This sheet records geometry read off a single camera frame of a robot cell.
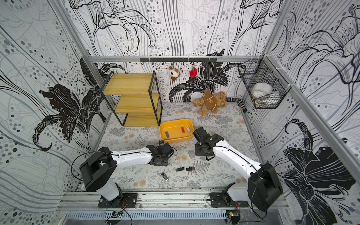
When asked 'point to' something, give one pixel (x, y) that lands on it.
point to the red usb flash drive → (183, 129)
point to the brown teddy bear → (212, 102)
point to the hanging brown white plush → (174, 73)
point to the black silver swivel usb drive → (164, 176)
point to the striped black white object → (239, 101)
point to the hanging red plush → (193, 72)
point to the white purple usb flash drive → (188, 129)
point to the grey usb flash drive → (167, 134)
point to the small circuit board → (117, 214)
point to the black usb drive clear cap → (179, 169)
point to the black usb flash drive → (189, 168)
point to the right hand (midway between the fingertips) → (201, 150)
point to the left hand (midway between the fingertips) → (163, 164)
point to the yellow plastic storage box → (175, 131)
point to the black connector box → (234, 215)
